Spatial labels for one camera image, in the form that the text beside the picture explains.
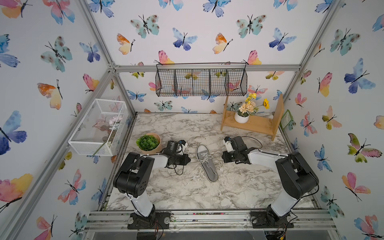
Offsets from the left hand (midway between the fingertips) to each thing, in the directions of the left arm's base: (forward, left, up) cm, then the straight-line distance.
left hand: (191, 158), depth 95 cm
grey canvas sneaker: (-9, -11, +2) cm, 14 cm away
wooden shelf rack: (+22, -51, +7) cm, 56 cm away
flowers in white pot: (+21, -35, +23) cm, 47 cm away
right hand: (+1, -20, +2) cm, 20 cm away
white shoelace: (-2, -8, +4) cm, 9 cm away
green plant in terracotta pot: (+4, +24, +11) cm, 27 cm away
